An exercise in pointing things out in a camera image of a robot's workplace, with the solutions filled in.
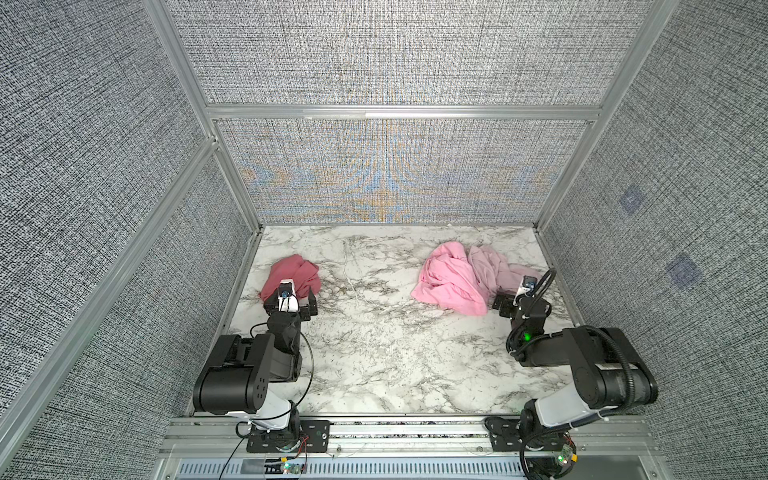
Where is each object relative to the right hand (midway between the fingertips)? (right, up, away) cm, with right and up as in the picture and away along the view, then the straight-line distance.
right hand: (518, 289), depth 93 cm
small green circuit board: (-63, -39, -24) cm, 78 cm away
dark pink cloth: (-68, +4, +7) cm, 69 cm away
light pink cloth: (-21, +3, +2) cm, 22 cm away
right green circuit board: (0, -35, -24) cm, 42 cm away
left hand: (-69, +1, -4) cm, 69 cm away
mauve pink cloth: (-6, +4, +4) cm, 9 cm away
